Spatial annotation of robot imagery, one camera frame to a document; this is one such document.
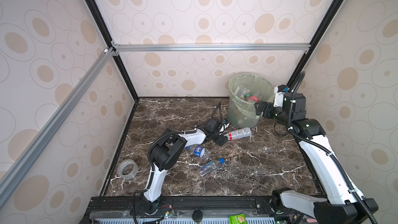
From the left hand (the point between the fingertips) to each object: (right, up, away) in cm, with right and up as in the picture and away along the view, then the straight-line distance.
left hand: (227, 133), depth 95 cm
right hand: (+14, +17, -22) cm, 31 cm away
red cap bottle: (+7, 0, 0) cm, 7 cm away
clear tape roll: (-57, -18, -9) cm, 60 cm away
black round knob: (-17, -29, -32) cm, 46 cm away
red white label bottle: (+13, +25, +3) cm, 28 cm away
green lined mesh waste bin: (+7, +13, -8) cm, 17 cm away
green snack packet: (+1, -34, -26) cm, 43 cm away
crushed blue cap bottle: (-10, -17, -9) cm, 22 cm away
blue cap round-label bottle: (-17, -9, -8) cm, 21 cm away
